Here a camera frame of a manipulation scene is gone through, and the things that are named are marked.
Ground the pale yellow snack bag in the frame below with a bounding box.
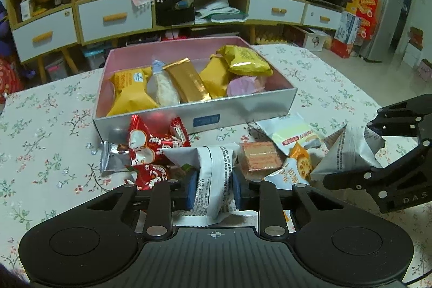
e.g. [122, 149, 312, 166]
[257, 113, 322, 156]

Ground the yellow egg tray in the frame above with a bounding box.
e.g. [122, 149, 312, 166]
[255, 33, 288, 45]

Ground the pink cookie bag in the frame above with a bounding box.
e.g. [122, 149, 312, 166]
[227, 76, 266, 97]

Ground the gold foil snack bar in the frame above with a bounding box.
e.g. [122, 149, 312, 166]
[163, 58, 212, 103]

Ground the yellow waffle snack pack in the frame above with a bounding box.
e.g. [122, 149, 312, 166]
[107, 66, 159, 116]

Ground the pink and silver cardboard box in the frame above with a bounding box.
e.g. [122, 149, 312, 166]
[93, 36, 296, 143]

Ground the orange wafer pack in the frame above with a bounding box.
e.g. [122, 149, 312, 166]
[240, 142, 283, 174]

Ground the yellow printed snack pack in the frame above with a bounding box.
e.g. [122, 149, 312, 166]
[216, 45, 273, 77]

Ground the red patterned bag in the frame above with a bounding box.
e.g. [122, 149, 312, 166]
[0, 58, 23, 104]

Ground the white triangular snack pack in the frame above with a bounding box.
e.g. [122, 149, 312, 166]
[310, 124, 385, 181]

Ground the clear white cracker pack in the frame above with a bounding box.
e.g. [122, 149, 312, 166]
[151, 60, 181, 107]

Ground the white newsprint snack pack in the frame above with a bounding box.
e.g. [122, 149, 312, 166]
[164, 143, 240, 226]

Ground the yellow crinkled snack pack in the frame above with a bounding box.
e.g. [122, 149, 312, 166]
[199, 54, 232, 99]

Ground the wooden cabinet with drawers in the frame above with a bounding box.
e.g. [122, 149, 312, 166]
[6, 0, 342, 74]

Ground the red candy wrapper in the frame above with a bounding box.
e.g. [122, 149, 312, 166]
[127, 114, 190, 190]

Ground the floral tablecloth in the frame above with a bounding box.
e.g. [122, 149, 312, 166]
[0, 44, 432, 288]

